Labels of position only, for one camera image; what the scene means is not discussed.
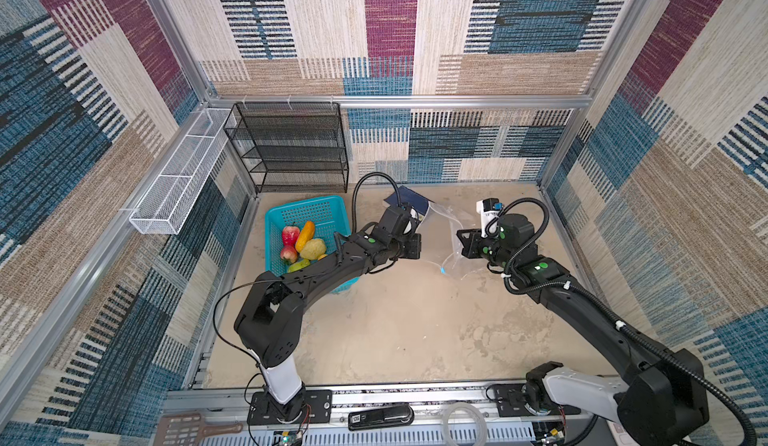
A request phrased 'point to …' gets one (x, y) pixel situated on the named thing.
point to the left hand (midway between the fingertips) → (424, 241)
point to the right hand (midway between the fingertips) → (458, 237)
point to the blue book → (417, 201)
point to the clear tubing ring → (451, 407)
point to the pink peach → (289, 252)
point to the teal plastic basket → (328, 214)
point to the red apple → (290, 235)
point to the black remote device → (390, 416)
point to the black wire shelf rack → (291, 147)
